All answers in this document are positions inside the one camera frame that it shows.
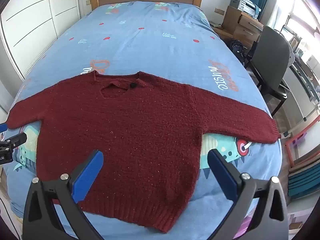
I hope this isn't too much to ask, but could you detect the blue printed bed sheet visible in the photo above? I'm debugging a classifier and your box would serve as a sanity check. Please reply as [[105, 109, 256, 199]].
[[5, 1, 282, 240]]

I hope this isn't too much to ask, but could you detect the black bag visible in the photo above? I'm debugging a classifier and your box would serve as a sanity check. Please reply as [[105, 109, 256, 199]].
[[230, 39, 247, 64]]

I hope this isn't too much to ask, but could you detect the grey chair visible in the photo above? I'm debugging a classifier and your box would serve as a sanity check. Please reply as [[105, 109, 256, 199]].
[[246, 25, 298, 117]]

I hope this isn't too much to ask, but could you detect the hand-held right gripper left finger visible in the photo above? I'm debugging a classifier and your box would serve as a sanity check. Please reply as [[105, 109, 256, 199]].
[[22, 149, 104, 240]]

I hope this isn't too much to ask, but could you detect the grey printer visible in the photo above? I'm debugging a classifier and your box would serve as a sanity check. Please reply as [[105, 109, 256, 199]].
[[229, 0, 262, 16]]

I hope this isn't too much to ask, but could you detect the dark red knit sweater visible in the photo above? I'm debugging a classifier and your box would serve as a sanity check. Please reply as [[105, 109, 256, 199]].
[[5, 70, 282, 233]]

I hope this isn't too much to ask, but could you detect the stack of teal mats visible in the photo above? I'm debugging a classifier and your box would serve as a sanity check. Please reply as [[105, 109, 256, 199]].
[[287, 159, 320, 198]]

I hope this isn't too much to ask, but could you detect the wooden drawer cabinet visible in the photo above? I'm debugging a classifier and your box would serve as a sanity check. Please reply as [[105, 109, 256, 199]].
[[222, 6, 264, 49]]

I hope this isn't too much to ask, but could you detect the orange frame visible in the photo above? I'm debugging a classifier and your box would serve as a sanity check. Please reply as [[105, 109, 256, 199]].
[[285, 127, 308, 167]]

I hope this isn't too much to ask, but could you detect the cluttered desk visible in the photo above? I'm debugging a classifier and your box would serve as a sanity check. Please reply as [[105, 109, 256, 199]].
[[281, 12, 320, 123]]

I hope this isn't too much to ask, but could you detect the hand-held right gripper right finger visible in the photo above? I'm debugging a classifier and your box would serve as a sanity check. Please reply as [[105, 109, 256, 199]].
[[207, 149, 289, 240]]

